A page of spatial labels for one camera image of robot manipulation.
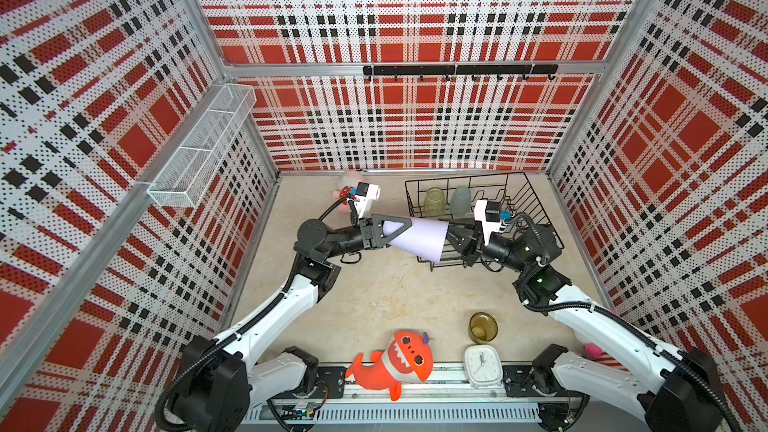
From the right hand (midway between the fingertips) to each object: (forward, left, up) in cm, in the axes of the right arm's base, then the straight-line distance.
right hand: (439, 225), depth 63 cm
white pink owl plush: (-24, -24, -2) cm, 34 cm away
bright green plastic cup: (+28, -3, -27) cm, 39 cm away
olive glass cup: (-11, -14, -34) cm, 38 cm away
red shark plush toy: (-20, +7, -26) cm, 33 cm away
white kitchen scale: (-21, -12, -32) cm, 40 cm away
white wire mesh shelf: (+28, +73, -10) cm, 79 cm away
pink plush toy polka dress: (+40, +28, -28) cm, 56 cm away
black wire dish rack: (+35, -32, -29) cm, 56 cm away
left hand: (-3, +6, +2) cm, 7 cm away
